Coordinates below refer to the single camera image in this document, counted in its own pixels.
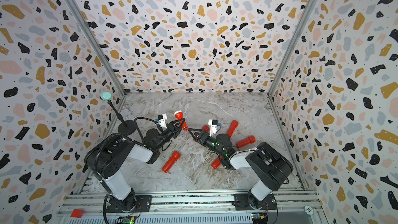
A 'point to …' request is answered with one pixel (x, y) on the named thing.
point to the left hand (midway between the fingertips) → (188, 121)
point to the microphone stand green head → (128, 127)
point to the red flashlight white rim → (178, 111)
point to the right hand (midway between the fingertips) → (194, 133)
